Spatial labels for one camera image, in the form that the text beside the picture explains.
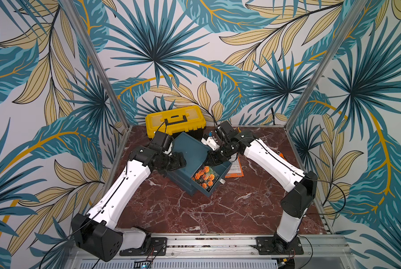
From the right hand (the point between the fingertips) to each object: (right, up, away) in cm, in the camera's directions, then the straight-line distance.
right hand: (205, 163), depth 76 cm
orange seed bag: (+18, -7, +22) cm, 29 cm away
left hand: (-11, -2, -1) cm, 12 cm away
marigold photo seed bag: (0, -6, -2) cm, 6 cm away
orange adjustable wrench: (+48, +2, +30) cm, 57 cm away
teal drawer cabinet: (-5, +5, +7) cm, 10 cm away
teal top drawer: (+8, -4, +6) cm, 11 cm away
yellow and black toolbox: (-9, +23, +24) cm, 34 cm away
